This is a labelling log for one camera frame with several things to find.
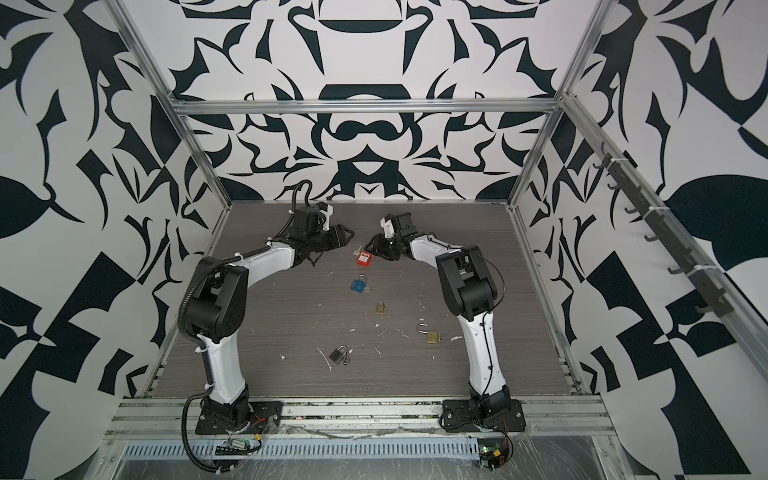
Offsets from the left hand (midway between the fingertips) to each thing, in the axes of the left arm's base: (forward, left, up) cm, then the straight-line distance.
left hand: (351, 228), depth 96 cm
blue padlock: (-13, -2, -13) cm, 18 cm away
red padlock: (-4, -4, -11) cm, 13 cm away
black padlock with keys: (-35, +2, -13) cm, 37 cm away
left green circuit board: (-55, +25, -10) cm, 62 cm away
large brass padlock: (-30, -23, -13) cm, 40 cm away
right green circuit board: (-58, -34, -14) cm, 69 cm away
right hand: (-1, -6, -8) cm, 10 cm away
